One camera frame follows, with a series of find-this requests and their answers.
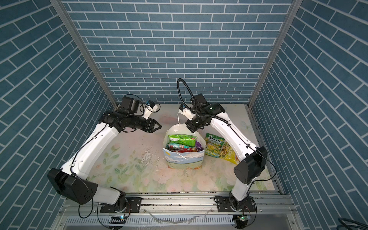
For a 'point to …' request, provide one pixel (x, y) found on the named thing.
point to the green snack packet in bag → (184, 139)
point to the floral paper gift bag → (183, 160)
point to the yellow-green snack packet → (227, 152)
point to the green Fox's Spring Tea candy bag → (213, 145)
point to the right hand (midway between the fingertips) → (190, 126)
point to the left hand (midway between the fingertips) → (161, 125)
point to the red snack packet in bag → (181, 148)
